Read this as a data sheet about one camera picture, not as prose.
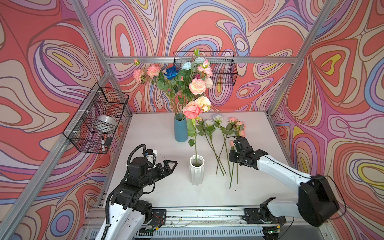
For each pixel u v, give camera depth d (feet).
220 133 3.46
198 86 2.18
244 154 2.16
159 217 2.36
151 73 2.47
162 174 2.02
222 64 2.91
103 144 2.36
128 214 1.56
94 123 2.29
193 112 1.95
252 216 2.41
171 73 2.31
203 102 2.16
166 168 2.05
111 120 2.41
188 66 2.36
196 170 2.25
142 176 1.77
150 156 2.12
